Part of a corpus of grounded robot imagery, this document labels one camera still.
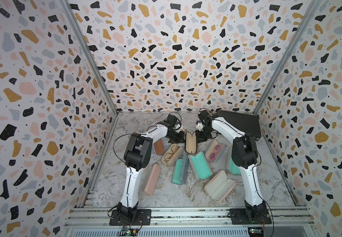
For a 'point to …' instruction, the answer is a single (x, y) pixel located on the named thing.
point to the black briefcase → (244, 122)
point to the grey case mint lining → (180, 170)
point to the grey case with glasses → (171, 155)
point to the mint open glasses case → (200, 165)
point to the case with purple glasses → (215, 151)
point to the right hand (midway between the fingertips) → (197, 141)
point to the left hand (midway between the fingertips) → (187, 140)
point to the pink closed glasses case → (152, 179)
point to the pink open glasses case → (219, 187)
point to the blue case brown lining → (159, 146)
